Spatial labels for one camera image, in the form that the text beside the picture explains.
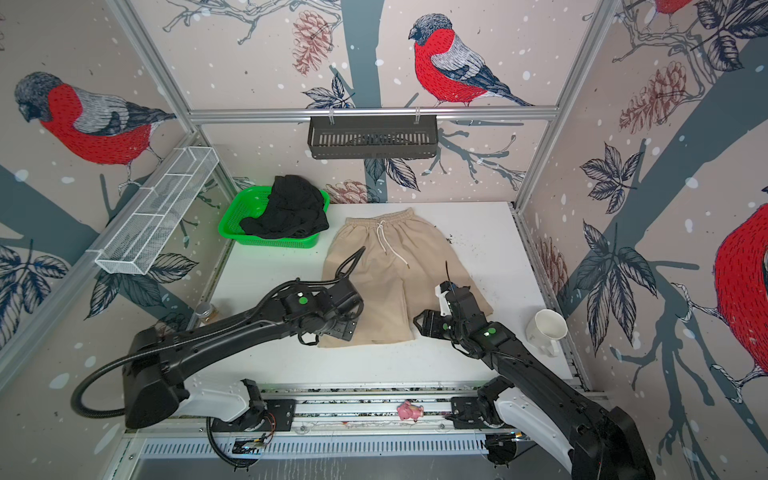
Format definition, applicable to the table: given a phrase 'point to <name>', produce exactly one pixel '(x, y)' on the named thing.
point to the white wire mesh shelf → (156, 210)
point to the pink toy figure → (410, 411)
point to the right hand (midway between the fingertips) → (420, 323)
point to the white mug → (546, 329)
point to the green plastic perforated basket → (253, 202)
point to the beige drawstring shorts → (398, 275)
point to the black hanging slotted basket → (373, 136)
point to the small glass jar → (204, 310)
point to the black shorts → (296, 208)
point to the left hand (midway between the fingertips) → (338, 322)
